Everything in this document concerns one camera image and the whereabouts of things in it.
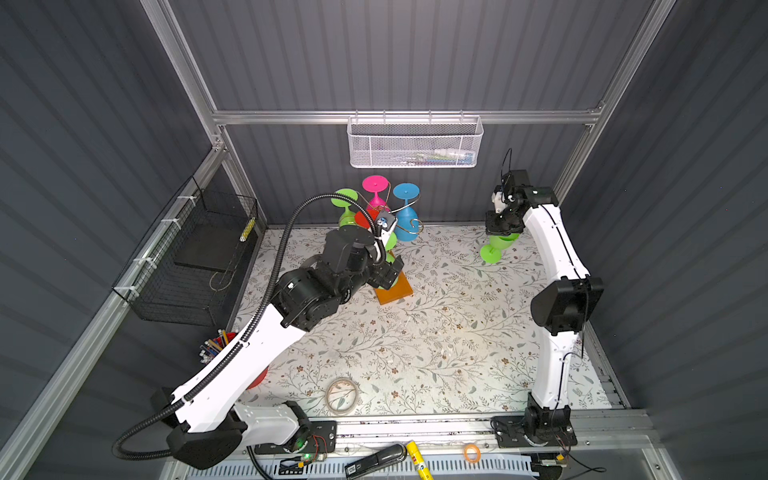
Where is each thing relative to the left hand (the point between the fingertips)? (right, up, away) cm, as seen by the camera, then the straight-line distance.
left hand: (382, 248), depth 62 cm
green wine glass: (+37, -1, +40) cm, 55 cm away
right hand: (+35, +7, +29) cm, 45 cm away
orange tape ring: (+23, -49, +9) cm, 55 cm away
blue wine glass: (+6, +17, +22) cm, 28 cm away
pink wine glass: (-2, +19, +23) cm, 30 cm away
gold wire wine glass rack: (+6, -13, +40) cm, 42 cm away
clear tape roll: (-15, -39, +17) cm, 45 cm away
